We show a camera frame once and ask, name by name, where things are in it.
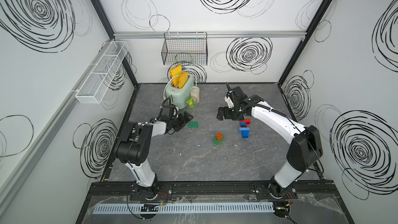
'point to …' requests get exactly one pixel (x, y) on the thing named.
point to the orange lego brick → (218, 136)
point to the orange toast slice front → (183, 80)
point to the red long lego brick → (248, 121)
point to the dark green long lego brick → (194, 124)
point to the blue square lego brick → (243, 124)
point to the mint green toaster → (178, 96)
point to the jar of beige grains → (194, 91)
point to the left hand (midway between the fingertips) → (189, 120)
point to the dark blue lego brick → (245, 134)
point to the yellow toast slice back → (175, 71)
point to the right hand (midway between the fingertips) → (224, 117)
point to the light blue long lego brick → (244, 128)
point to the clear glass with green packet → (191, 102)
